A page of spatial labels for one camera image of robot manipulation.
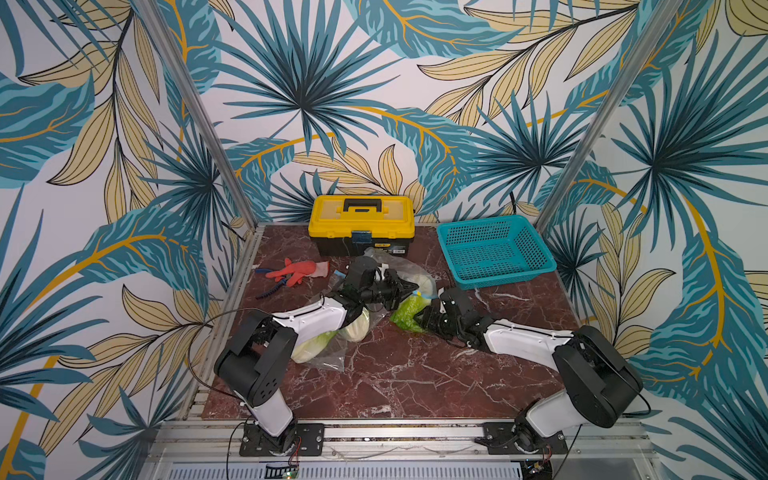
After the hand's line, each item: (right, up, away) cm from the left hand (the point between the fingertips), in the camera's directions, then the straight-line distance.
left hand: (421, 287), depth 81 cm
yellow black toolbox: (-22, +19, +17) cm, 33 cm away
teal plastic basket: (+31, +11, +32) cm, 46 cm away
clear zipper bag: (+3, -2, +12) cm, 12 cm away
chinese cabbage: (-31, -17, +1) cm, 35 cm away
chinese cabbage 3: (-4, -8, +7) cm, 12 cm away
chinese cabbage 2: (-18, -13, +5) cm, 22 cm away
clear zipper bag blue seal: (-25, -17, 0) cm, 30 cm away
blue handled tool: (-49, -4, +19) cm, 52 cm away
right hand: (0, -10, +9) cm, 14 cm away
